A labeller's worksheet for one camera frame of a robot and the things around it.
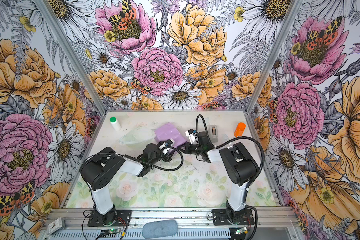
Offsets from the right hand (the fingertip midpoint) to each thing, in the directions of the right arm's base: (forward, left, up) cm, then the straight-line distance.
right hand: (178, 151), depth 92 cm
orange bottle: (+14, -40, +1) cm, 43 cm away
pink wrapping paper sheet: (+14, +7, +2) cm, 16 cm away
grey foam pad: (-38, +9, -2) cm, 39 cm away
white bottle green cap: (+23, +44, +3) cm, 50 cm away
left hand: (+4, +5, -1) cm, 6 cm away
